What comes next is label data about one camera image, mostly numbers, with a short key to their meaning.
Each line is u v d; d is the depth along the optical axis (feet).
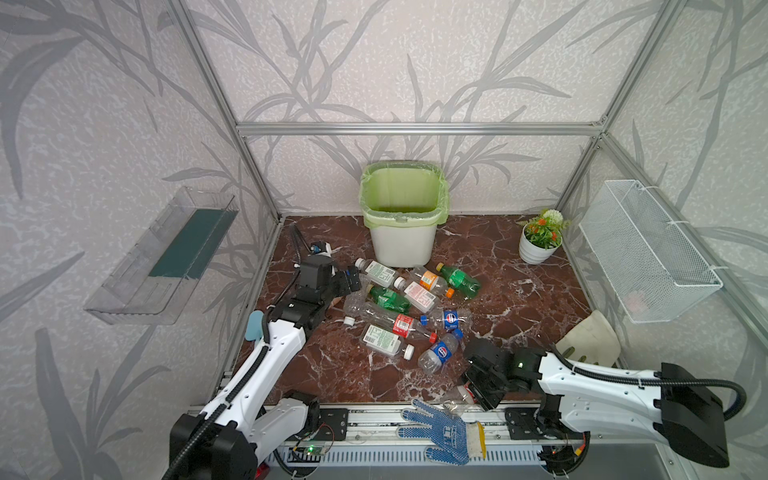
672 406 1.36
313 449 2.32
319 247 2.29
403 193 3.37
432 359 2.71
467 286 3.15
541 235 3.08
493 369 2.02
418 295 3.07
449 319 2.84
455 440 2.33
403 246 3.17
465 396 2.49
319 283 1.92
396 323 2.81
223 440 1.23
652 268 2.07
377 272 3.25
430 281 3.14
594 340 2.84
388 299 3.06
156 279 2.13
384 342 2.77
